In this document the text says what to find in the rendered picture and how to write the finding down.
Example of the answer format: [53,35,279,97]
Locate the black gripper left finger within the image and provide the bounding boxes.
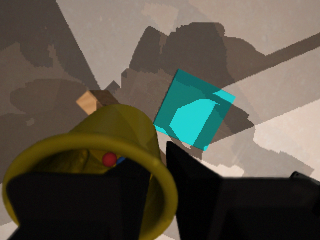
[6,158,151,240]

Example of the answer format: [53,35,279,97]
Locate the red marble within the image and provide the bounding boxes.
[102,152,117,167]

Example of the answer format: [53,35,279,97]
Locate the brown wooden bar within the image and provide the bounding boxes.
[76,90,167,167]

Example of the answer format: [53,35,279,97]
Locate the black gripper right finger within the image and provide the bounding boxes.
[166,141,320,240]

